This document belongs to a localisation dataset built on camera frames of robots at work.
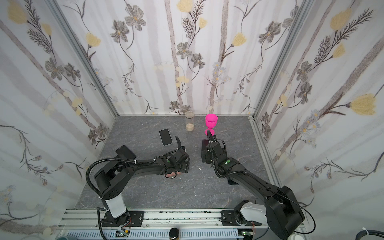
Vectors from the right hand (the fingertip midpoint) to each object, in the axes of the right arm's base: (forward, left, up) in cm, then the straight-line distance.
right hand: (208, 148), depth 84 cm
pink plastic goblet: (+22, -3, -3) cm, 23 cm away
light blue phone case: (+9, +27, -15) cm, 32 cm away
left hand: (-3, +15, -14) cm, 20 cm away
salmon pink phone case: (-14, +19, -6) cm, 25 cm away
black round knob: (-40, +16, -3) cm, 43 cm away
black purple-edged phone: (+17, +29, -17) cm, 38 cm away
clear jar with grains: (+25, +12, -3) cm, 28 cm away
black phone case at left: (+4, +56, -17) cm, 58 cm away
